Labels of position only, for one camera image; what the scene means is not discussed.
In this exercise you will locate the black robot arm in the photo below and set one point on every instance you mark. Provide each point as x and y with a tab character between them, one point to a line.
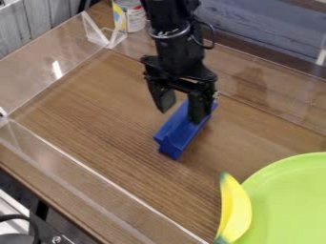
172	17

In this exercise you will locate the white labelled can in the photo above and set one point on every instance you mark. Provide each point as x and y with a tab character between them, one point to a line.
128	15

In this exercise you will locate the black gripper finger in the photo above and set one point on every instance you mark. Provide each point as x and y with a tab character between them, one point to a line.
162	93
199	105

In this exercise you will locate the clear acrylic enclosure wall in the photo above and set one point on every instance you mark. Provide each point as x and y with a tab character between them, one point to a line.
76	137

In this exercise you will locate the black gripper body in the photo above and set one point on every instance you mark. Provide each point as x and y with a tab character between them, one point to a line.
176	68

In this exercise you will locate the green plate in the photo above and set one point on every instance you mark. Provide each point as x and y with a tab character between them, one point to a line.
287	192

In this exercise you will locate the blue I-beam block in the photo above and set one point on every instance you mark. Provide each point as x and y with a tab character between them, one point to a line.
178	132

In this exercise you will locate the yellow sponge piece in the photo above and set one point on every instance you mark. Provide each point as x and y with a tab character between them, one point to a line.
237	211

